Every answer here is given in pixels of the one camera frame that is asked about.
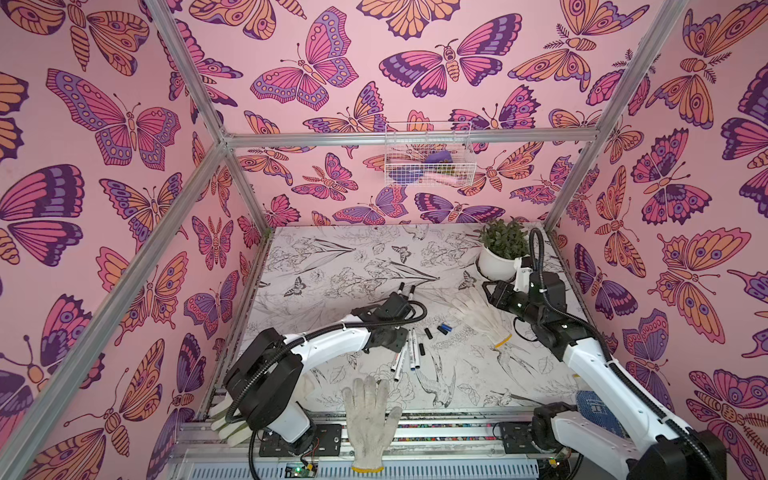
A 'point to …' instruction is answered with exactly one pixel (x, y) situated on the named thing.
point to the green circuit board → (299, 470)
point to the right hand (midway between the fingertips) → (491, 283)
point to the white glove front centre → (370, 427)
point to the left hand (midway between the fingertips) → (399, 334)
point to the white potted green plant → (503, 242)
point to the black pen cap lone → (422, 350)
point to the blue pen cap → (446, 327)
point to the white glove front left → (235, 434)
